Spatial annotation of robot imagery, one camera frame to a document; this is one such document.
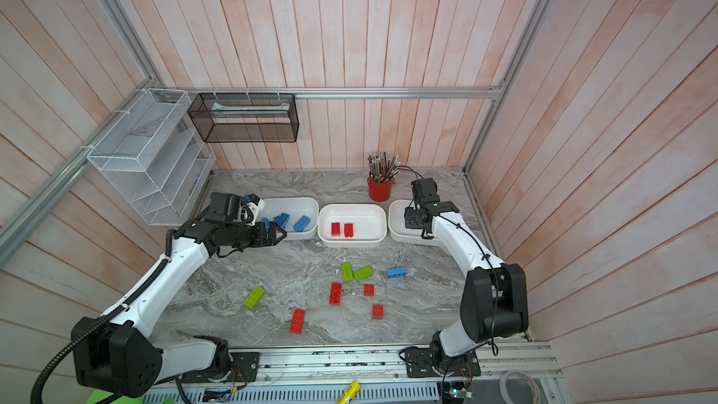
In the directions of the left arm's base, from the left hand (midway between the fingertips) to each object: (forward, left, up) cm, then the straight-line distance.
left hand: (273, 239), depth 81 cm
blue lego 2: (-4, -38, -13) cm, 40 cm away
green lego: (-3, -22, -15) cm, 27 cm away
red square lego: (+13, -17, -15) cm, 26 cm away
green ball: (-37, +35, -8) cm, 52 cm away
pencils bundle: (+34, -35, -5) cm, 50 cm away
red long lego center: (-11, -18, -15) cm, 26 cm away
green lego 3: (-12, +6, -14) cm, 20 cm away
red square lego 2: (+11, -22, -13) cm, 28 cm away
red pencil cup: (+30, -34, -14) cm, 48 cm away
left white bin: (+23, -1, -15) cm, 27 cm away
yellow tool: (-36, -23, -14) cm, 45 cm away
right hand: (+11, -45, -3) cm, 46 cm away
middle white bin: (+17, -30, -15) cm, 37 cm away
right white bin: (+11, -40, -12) cm, 43 cm away
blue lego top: (+16, +3, -13) cm, 20 cm away
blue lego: (+14, -4, -14) cm, 21 cm away
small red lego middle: (-10, -29, -15) cm, 34 cm away
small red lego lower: (-17, -31, -12) cm, 37 cm away
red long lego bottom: (-19, -7, -14) cm, 25 cm away
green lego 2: (-4, -27, -16) cm, 31 cm away
